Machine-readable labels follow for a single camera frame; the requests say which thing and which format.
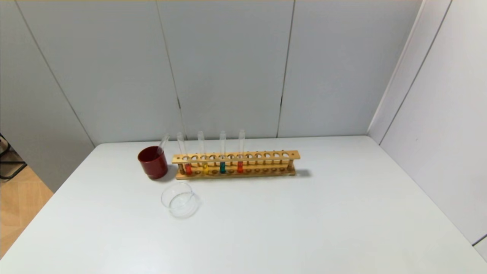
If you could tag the wooden test tube rack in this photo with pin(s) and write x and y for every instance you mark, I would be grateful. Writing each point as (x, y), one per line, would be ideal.
(236, 156)

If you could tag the empty glass test tube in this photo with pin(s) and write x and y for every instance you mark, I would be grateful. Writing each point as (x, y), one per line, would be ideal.
(164, 141)

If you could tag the teal pigment glass test tube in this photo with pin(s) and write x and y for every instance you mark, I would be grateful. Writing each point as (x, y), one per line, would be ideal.
(222, 167)

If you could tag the clear glass beaker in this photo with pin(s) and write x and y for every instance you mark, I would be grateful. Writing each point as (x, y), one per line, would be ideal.
(180, 201)

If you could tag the dark red cup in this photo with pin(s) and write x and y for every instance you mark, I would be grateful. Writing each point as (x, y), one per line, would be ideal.
(153, 165)

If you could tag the red pigment glass test tube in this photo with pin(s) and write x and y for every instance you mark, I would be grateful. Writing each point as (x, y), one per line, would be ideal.
(188, 168)
(240, 166)

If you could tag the black chair frame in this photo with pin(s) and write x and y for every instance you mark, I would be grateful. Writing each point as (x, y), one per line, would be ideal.
(13, 162)

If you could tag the yellow pigment glass test tube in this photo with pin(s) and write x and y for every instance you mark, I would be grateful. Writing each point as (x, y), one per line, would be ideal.
(205, 167)

